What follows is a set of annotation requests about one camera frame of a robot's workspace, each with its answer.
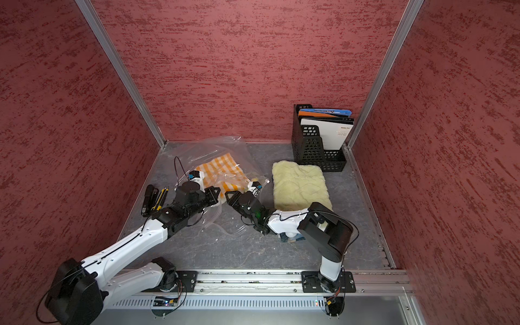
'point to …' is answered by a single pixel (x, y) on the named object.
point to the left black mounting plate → (186, 282)
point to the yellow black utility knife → (160, 200)
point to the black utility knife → (150, 196)
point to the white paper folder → (332, 134)
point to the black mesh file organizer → (308, 147)
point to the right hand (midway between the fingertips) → (228, 200)
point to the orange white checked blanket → (225, 173)
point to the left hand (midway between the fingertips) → (220, 192)
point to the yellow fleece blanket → (296, 186)
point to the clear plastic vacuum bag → (193, 154)
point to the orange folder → (313, 114)
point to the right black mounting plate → (311, 282)
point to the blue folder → (328, 111)
